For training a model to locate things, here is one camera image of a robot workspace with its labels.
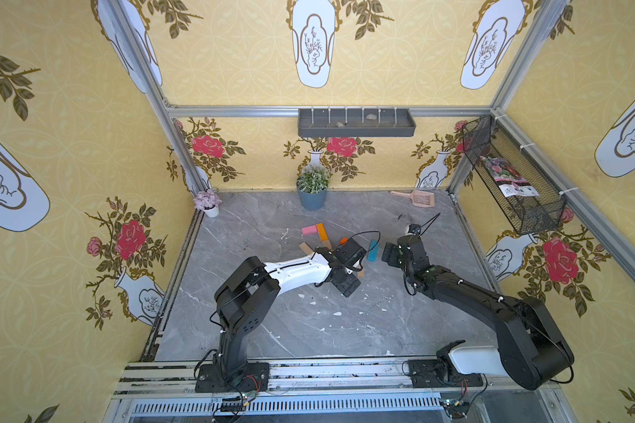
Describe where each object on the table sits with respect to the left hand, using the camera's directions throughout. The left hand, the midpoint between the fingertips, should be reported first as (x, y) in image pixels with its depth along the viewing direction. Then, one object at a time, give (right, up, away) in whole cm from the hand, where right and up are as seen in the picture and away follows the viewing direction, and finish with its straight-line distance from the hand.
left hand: (346, 278), depth 91 cm
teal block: (+8, +10, -8) cm, 15 cm away
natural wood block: (+5, +1, +3) cm, 6 cm away
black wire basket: (+55, +52, +10) cm, 76 cm away
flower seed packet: (+46, +33, -14) cm, 58 cm away
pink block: (-13, +16, +16) cm, 26 cm away
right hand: (+17, +10, 0) cm, 20 cm away
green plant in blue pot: (-12, +33, +12) cm, 38 cm away
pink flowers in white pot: (-53, +27, +12) cm, 61 cm away
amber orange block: (-8, +15, +15) cm, 23 cm away
